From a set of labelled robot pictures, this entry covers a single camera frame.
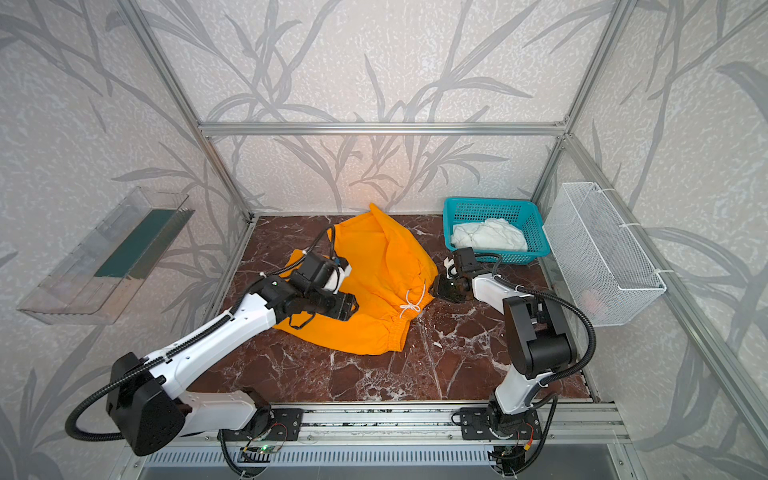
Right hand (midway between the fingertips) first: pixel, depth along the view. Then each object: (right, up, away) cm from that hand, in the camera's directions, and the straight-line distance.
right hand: (434, 282), depth 96 cm
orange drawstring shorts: (-15, +1, +4) cm, 15 cm away
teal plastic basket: (+36, +24, +18) cm, 47 cm away
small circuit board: (-43, -36, -25) cm, 62 cm away
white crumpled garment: (+24, +16, +15) cm, 33 cm away
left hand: (-24, -1, -17) cm, 29 cm away
